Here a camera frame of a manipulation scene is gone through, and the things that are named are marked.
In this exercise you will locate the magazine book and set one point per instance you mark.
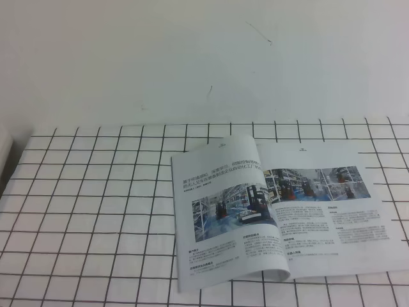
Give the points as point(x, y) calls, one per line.
point(294, 210)

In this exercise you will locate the white black grid tablecloth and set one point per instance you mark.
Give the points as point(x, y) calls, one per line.
point(87, 217)

